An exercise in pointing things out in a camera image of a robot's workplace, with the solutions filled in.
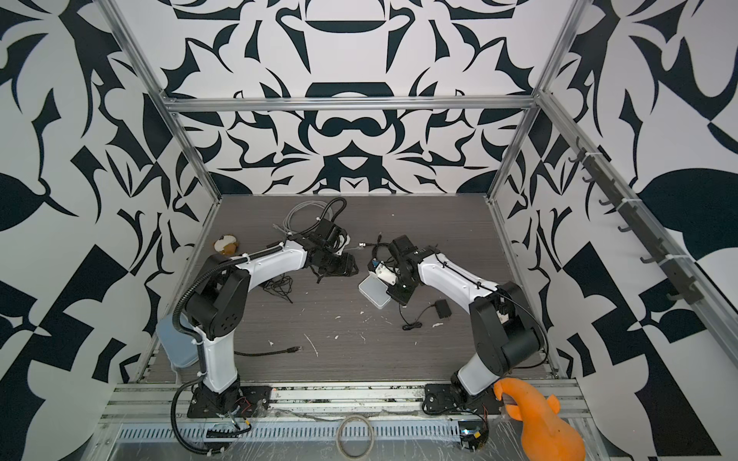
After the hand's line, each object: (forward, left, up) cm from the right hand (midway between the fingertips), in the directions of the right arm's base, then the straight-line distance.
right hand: (398, 288), depth 89 cm
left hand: (+8, +13, +1) cm, 16 cm away
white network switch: (+1, +7, -4) cm, 8 cm away
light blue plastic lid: (-16, +62, -2) cm, 64 cm away
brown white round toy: (+19, +59, -1) cm, 62 cm away
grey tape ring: (-37, +16, -4) cm, 41 cm away
